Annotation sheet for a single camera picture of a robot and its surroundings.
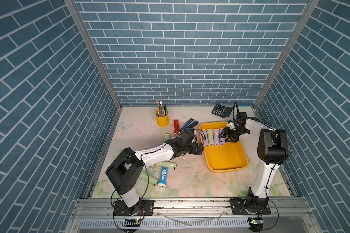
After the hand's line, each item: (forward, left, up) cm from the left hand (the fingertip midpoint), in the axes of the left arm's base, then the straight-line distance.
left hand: (201, 149), depth 86 cm
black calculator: (+38, -21, -7) cm, 44 cm away
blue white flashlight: (-15, +22, -7) cm, 27 cm away
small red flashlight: (+20, +15, -8) cm, 26 cm away
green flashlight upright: (+13, +22, -7) cm, 26 cm away
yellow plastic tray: (0, -20, -10) cm, 22 cm away
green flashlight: (-6, +20, -7) cm, 22 cm away
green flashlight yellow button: (+16, -8, -5) cm, 19 cm away
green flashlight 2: (-15, +30, -8) cm, 35 cm away
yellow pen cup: (+23, +26, -3) cm, 35 cm away
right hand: (+12, -17, -7) cm, 22 cm away
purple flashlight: (+15, -12, -5) cm, 20 cm away
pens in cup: (+29, +26, +3) cm, 39 cm away
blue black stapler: (+26, +4, -8) cm, 27 cm away
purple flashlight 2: (+9, -15, -5) cm, 19 cm away
